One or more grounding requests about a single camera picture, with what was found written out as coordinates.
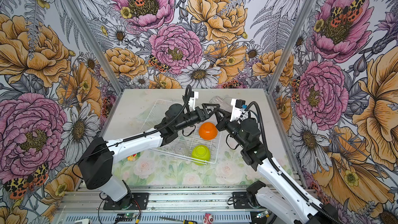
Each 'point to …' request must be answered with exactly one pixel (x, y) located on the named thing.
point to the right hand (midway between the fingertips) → (214, 113)
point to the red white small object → (208, 219)
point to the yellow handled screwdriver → (184, 221)
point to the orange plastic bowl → (208, 131)
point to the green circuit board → (125, 216)
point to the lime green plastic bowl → (201, 152)
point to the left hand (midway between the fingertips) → (217, 112)
